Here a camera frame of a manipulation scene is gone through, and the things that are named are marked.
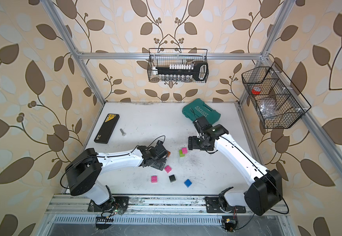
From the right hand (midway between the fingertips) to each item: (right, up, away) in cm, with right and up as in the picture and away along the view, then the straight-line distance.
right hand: (195, 146), depth 80 cm
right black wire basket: (+41, +23, -7) cm, 48 cm away
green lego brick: (-8, -6, +9) cm, 14 cm away
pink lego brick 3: (-23, -19, +2) cm, 30 cm away
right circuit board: (+16, -36, -8) cm, 40 cm away
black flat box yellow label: (-61, +7, +23) cm, 65 cm away
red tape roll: (+34, +31, +1) cm, 46 cm away
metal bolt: (-48, +4, +22) cm, 53 cm away
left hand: (-23, -10, +7) cm, 26 cm away
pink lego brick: (-16, -15, +6) cm, 22 cm away
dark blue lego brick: (-4, -21, +1) cm, 21 cm away
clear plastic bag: (+36, +21, -7) cm, 42 cm away
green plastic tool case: (+5, +23, +31) cm, 39 cm away
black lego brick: (-13, -19, +2) cm, 23 cm away
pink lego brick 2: (-6, -4, +9) cm, 11 cm away
